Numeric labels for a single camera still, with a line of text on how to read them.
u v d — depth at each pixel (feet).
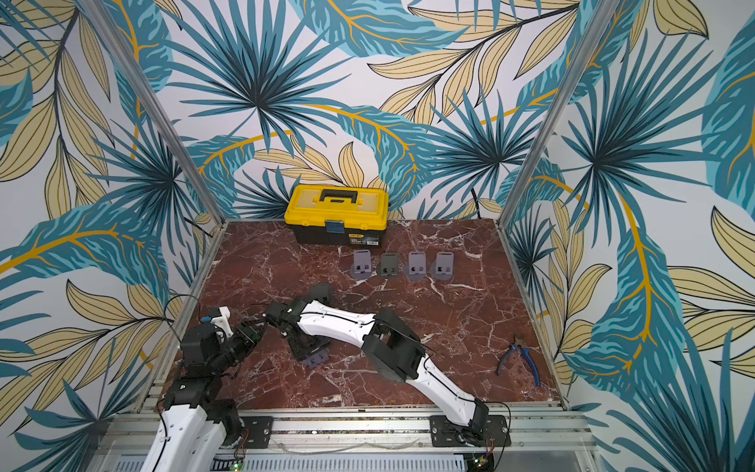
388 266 3.31
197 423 1.77
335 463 2.31
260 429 2.42
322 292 3.23
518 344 2.88
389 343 1.98
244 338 2.31
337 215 3.23
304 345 2.51
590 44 2.40
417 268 3.29
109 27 2.30
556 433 2.51
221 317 2.40
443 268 3.30
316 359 2.71
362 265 3.28
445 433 2.40
